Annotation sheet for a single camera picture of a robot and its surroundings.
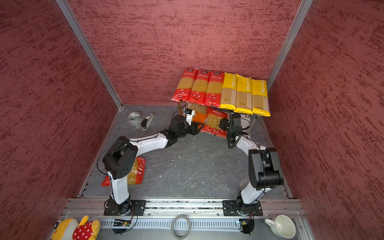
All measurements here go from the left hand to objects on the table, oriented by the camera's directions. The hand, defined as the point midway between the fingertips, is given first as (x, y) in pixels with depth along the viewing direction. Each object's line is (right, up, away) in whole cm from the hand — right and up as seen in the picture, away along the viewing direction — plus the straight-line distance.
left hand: (201, 126), depth 89 cm
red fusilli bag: (+8, +5, +9) cm, 13 cm away
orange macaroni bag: (-1, +7, +11) cm, 13 cm away
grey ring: (-15, -46, -18) cm, 52 cm away
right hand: (+14, +2, +6) cm, 15 cm away
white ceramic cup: (+37, -45, -21) cm, 62 cm away
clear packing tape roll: (-51, +6, +24) cm, 57 cm away
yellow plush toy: (-59, -43, -26) cm, 77 cm away
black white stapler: (-40, +2, +17) cm, 43 cm away
